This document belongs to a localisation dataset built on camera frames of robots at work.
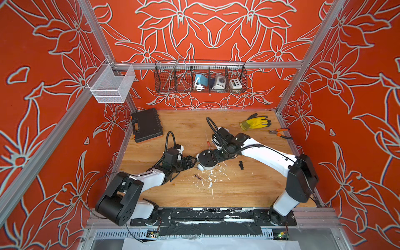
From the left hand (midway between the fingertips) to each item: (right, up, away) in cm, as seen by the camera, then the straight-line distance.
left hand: (194, 160), depth 88 cm
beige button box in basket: (+26, +46, +7) cm, 53 cm away
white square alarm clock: (+22, +17, +15) cm, 32 cm away
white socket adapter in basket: (+15, +46, +2) cm, 48 cm away
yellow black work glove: (+43, +23, +22) cm, 54 cm away
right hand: (+10, +3, -6) cm, 12 cm away
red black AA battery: (+2, -9, -3) cm, 9 cm away
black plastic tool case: (-34, +21, +18) cm, 44 cm away
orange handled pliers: (+56, +16, +16) cm, 60 cm away
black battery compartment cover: (+28, -3, +2) cm, 28 cm away
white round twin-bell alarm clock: (+7, 0, 0) cm, 7 cm away
